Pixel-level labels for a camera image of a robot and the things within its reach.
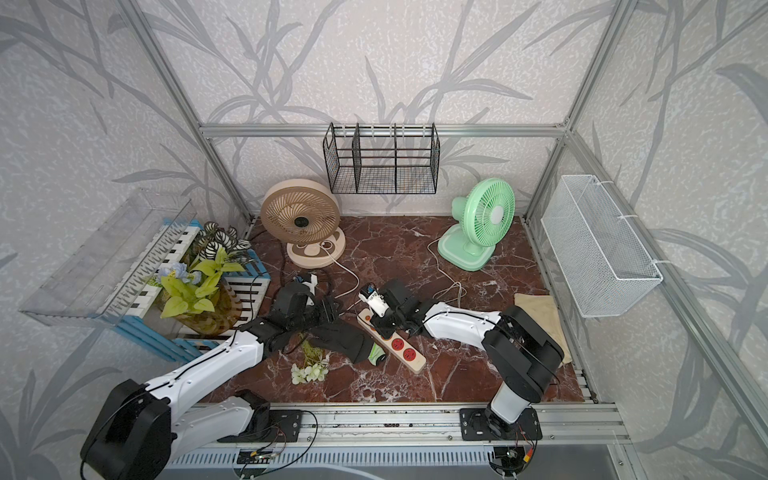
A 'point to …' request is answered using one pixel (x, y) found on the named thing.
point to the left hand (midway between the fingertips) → (338, 305)
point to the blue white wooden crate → (142, 319)
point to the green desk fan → (484, 217)
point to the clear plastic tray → (98, 284)
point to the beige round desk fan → (305, 214)
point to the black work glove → (342, 335)
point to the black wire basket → (382, 159)
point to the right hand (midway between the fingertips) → (374, 317)
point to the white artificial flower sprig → (314, 366)
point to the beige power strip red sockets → (394, 344)
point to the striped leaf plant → (213, 238)
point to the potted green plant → (200, 300)
